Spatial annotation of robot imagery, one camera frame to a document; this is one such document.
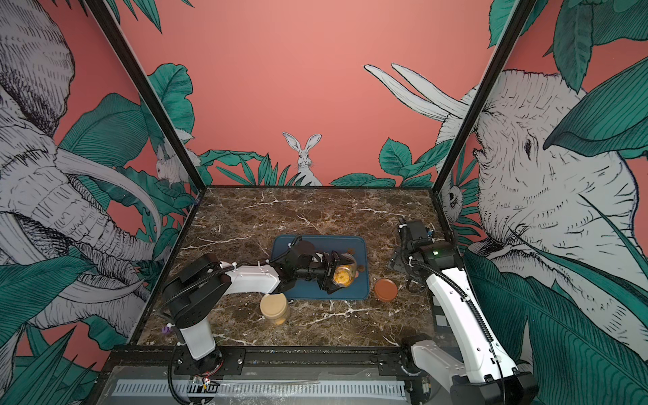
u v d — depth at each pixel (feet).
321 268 2.45
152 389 2.30
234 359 2.41
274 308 2.45
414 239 1.82
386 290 2.94
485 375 1.22
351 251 3.23
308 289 2.46
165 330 2.56
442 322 2.62
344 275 2.61
